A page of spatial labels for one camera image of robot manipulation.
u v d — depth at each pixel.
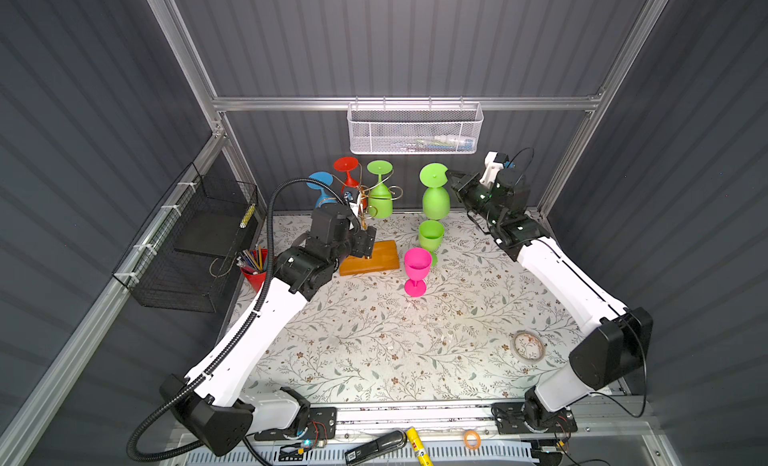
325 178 0.85
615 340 0.42
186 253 0.74
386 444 0.68
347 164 0.89
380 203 0.92
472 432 0.72
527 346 0.87
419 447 0.69
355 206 0.61
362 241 0.62
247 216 0.84
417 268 0.86
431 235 0.96
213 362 0.39
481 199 0.64
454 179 0.73
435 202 0.81
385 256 1.05
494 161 0.68
